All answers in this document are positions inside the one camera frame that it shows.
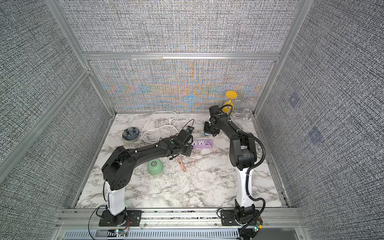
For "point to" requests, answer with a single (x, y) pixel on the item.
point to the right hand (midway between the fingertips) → (207, 126)
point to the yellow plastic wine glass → (230, 94)
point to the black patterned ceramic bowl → (130, 133)
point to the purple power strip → (203, 143)
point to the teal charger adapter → (206, 134)
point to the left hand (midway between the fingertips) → (192, 147)
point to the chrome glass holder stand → (243, 109)
